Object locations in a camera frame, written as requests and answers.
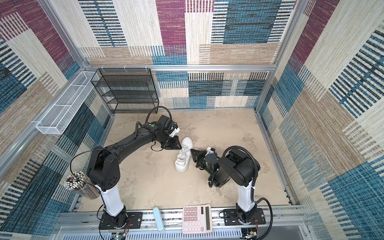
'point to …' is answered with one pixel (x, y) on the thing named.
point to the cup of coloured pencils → (78, 182)
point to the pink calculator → (196, 219)
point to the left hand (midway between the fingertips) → (181, 146)
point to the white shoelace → (181, 157)
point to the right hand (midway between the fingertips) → (188, 150)
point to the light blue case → (158, 219)
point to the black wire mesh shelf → (127, 90)
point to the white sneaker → (187, 142)
